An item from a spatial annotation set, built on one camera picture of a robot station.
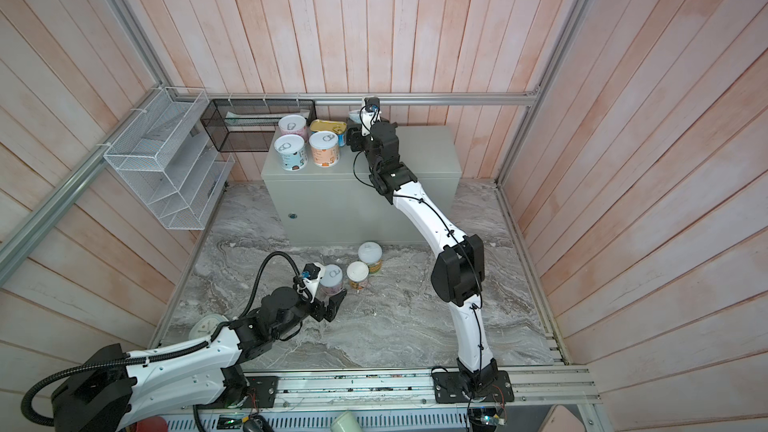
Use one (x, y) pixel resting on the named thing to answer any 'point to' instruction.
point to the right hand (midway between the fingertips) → (357, 116)
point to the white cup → (345, 422)
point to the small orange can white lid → (357, 272)
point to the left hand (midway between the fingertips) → (332, 289)
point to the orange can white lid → (371, 252)
